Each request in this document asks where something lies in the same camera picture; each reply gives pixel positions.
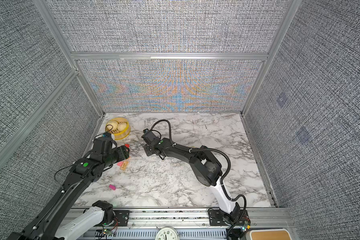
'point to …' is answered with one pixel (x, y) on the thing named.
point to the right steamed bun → (121, 126)
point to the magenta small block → (112, 187)
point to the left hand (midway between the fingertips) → (125, 150)
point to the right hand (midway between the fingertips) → (149, 146)
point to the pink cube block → (119, 163)
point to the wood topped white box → (269, 234)
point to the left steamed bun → (112, 125)
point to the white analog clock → (167, 233)
